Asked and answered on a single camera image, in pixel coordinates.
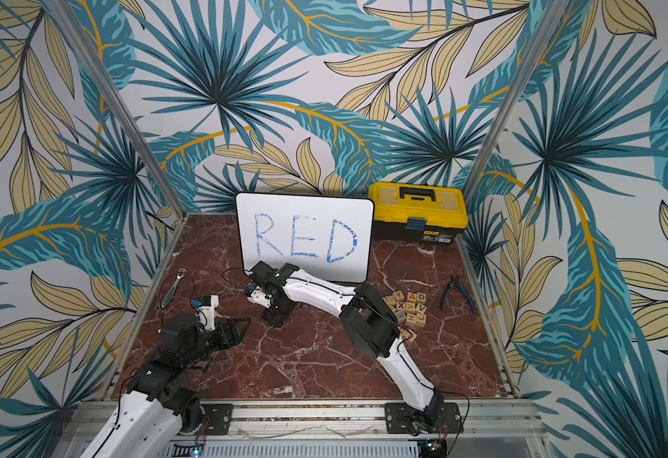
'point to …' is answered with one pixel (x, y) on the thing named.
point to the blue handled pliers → (455, 281)
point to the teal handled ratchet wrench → (180, 274)
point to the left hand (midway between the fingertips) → (243, 326)
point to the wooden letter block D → (421, 297)
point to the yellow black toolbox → (427, 211)
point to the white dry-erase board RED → (328, 238)
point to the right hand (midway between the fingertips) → (278, 315)
